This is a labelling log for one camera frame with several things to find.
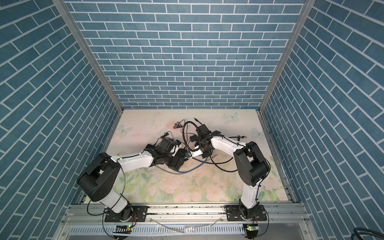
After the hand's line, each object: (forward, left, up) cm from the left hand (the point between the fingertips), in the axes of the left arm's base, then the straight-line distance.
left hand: (178, 159), depth 92 cm
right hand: (+6, -12, +3) cm, 14 cm away
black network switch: (-5, 0, +8) cm, 10 cm away
